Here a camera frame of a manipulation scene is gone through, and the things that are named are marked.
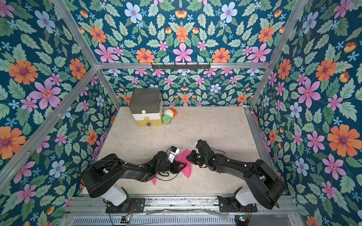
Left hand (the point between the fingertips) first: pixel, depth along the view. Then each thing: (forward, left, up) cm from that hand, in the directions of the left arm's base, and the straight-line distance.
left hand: (185, 164), depth 85 cm
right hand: (+3, 0, +3) cm, 4 cm away
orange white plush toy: (+44, +10, +1) cm, 45 cm away
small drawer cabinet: (+36, +24, +17) cm, 46 cm away
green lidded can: (+36, +13, +1) cm, 38 cm away
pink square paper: (-7, +19, -4) cm, 21 cm away
